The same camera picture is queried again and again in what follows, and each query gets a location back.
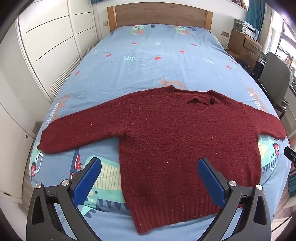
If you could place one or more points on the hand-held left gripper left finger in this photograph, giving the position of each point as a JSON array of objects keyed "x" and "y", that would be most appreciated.
[{"x": 89, "y": 178}]

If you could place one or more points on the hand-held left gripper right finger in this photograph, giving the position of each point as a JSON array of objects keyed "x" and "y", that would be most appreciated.
[{"x": 211, "y": 179}]

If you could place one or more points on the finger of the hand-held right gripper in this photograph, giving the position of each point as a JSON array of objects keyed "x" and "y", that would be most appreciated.
[{"x": 291, "y": 154}]

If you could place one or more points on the dark red knitted sweater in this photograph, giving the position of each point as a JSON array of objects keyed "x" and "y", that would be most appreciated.
[{"x": 173, "y": 139}]

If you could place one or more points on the grey office chair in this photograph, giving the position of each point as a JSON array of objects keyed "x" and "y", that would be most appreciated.
[{"x": 274, "y": 76}]

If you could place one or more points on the window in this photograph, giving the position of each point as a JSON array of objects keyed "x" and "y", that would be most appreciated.
[{"x": 286, "y": 44}]

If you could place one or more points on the wooden desk with drawers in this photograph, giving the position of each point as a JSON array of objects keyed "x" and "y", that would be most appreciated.
[{"x": 242, "y": 47}]

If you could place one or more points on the blue dinosaur print bed sheet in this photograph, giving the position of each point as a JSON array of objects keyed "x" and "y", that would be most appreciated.
[{"x": 143, "y": 67}]

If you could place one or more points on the grey printer with boxes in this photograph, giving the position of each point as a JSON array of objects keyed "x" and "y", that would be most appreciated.
[{"x": 244, "y": 26}]

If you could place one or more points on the teal curtain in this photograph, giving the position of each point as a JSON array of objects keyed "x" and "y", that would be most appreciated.
[{"x": 255, "y": 16}]

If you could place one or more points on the white wardrobe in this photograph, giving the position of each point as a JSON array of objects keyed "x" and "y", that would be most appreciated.
[{"x": 46, "y": 30}]

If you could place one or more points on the wooden bed headboard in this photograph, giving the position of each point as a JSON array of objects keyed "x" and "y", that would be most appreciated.
[{"x": 161, "y": 15}]

